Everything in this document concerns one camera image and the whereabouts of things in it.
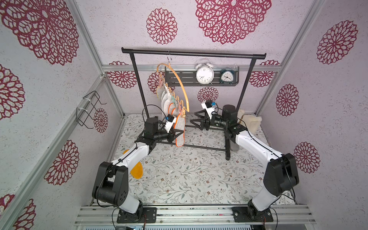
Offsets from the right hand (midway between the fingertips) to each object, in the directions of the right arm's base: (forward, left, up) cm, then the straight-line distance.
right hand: (193, 116), depth 75 cm
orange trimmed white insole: (+9, +15, -2) cm, 18 cm away
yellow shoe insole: (-18, +34, -31) cm, 50 cm away
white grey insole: (+22, +20, +2) cm, 30 cm away
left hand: (-2, +6, -10) cm, 12 cm away
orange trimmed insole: (+7, +12, +1) cm, 13 cm away
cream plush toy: (+17, -42, -24) cm, 51 cm away
